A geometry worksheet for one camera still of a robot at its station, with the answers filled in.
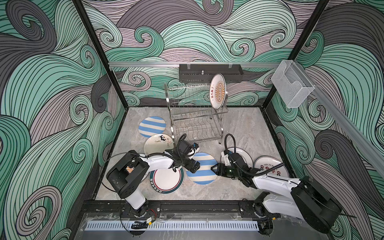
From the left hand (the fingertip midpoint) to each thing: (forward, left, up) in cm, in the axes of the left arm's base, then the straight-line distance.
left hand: (194, 162), depth 89 cm
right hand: (-5, -11, +1) cm, 12 cm away
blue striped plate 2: (-8, -6, -1) cm, 10 cm away
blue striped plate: (+28, +33, -2) cm, 43 cm away
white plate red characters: (0, -43, +2) cm, 43 cm away
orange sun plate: (+26, -12, +34) cm, 44 cm away
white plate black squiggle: (+13, +24, -1) cm, 27 cm away
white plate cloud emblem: (+5, -33, +1) cm, 33 cm away
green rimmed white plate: (-11, +16, 0) cm, 20 cm away
